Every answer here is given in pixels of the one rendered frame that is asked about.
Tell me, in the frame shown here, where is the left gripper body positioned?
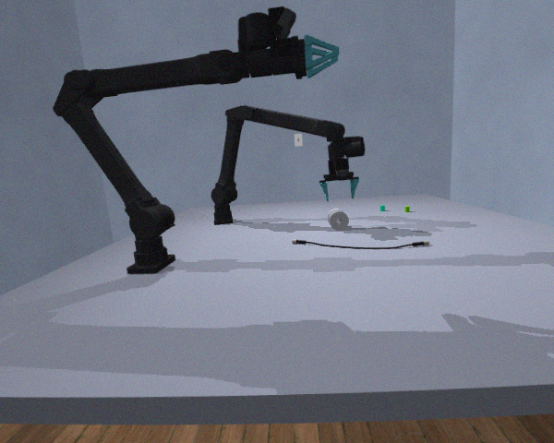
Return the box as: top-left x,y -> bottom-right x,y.
319,172 -> 359,183

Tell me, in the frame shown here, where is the white cylinder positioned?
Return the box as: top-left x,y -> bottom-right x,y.
327,209 -> 349,231

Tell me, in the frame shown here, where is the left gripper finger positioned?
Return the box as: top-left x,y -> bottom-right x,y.
319,182 -> 329,201
350,179 -> 359,199

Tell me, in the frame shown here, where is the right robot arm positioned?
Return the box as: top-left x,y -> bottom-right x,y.
53,6 -> 296,274

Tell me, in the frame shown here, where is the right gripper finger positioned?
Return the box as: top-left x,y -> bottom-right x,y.
305,35 -> 339,70
307,47 -> 338,78

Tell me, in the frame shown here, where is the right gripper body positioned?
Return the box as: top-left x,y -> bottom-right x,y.
269,36 -> 307,79

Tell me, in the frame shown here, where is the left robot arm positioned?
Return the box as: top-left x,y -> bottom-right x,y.
211,105 -> 365,225

